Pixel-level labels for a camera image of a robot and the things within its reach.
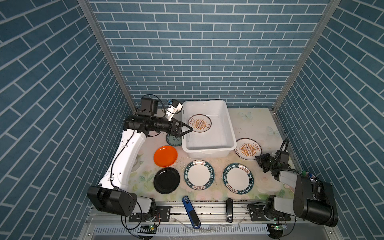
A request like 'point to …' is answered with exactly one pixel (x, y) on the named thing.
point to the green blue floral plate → (174, 141)
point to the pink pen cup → (306, 174)
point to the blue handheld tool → (191, 212)
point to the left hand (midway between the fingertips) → (186, 127)
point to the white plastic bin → (212, 135)
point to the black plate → (166, 180)
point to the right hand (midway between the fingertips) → (255, 153)
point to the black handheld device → (229, 210)
